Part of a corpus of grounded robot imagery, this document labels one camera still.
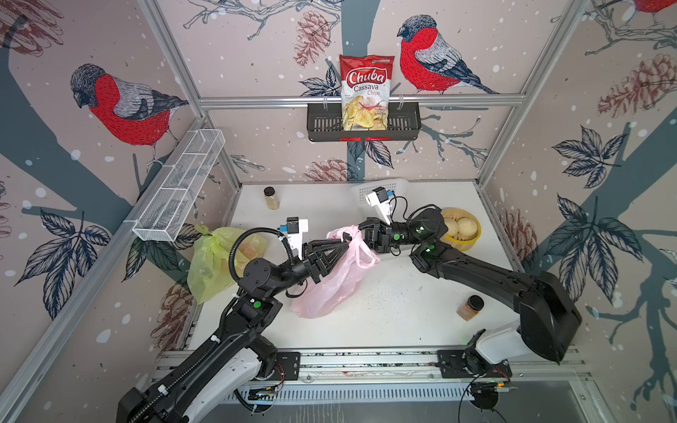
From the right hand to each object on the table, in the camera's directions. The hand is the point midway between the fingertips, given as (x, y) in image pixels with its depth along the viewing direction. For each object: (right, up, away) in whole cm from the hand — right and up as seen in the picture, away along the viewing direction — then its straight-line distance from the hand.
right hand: (347, 240), depth 60 cm
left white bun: (+40, 0, +38) cm, 55 cm away
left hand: (0, -1, -2) cm, 2 cm away
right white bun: (+46, 0, +38) cm, 59 cm away
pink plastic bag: (-2, -12, +1) cm, 12 cm away
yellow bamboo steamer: (+43, -6, +38) cm, 58 cm away
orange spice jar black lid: (+37, -21, +15) cm, 45 cm away
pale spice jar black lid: (-32, +11, +47) cm, 57 cm away
